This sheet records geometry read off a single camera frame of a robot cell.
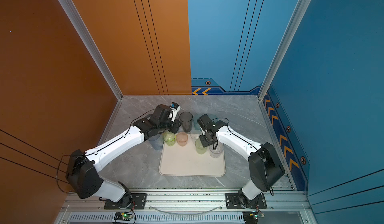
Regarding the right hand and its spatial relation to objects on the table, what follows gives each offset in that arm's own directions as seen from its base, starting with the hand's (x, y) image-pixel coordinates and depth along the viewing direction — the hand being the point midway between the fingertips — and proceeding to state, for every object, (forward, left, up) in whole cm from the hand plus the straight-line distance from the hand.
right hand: (205, 141), depth 87 cm
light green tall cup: (-3, +3, -3) cm, 6 cm away
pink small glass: (+4, +14, -4) cm, 16 cm away
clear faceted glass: (-8, -6, +1) cm, 10 cm away
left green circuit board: (-35, +41, -8) cm, 54 cm away
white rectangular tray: (-7, +17, -11) cm, 21 cm away
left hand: (+6, +14, +12) cm, 19 cm away
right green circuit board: (-35, -21, -10) cm, 42 cm away
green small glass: (+5, +22, -4) cm, 23 cm away
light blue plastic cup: (-1, +28, +2) cm, 28 cm away
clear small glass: (+6, +6, -1) cm, 8 cm away
